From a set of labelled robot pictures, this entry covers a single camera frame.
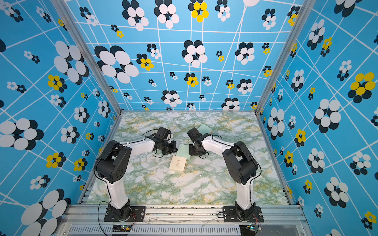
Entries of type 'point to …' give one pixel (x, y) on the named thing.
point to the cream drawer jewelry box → (178, 164)
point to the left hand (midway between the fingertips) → (180, 149)
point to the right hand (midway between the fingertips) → (194, 152)
